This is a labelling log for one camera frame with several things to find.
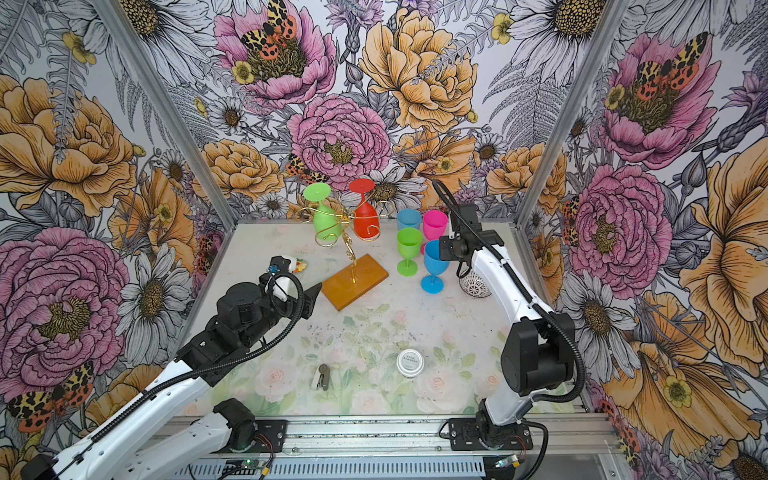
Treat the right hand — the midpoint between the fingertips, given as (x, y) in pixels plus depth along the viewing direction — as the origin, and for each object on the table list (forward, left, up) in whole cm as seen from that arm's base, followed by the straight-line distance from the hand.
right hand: (452, 255), depth 87 cm
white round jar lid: (-26, +13, -13) cm, 32 cm away
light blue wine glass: (+20, +11, -4) cm, 23 cm away
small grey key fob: (-28, +38, -18) cm, 50 cm away
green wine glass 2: (+7, +36, +7) cm, 37 cm away
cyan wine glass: (-2, +5, -3) cm, 6 cm away
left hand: (-14, +39, +6) cm, 42 cm away
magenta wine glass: (+17, +3, -4) cm, 17 cm away
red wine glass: (+10, +25, +5) cm, 27 cm away
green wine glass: (+7, +12, -3) cm, 14 cm away
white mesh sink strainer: (+1, -10, -18) cm, 21 cm away
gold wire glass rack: (+35, +20, -13) cm, 42 cm away
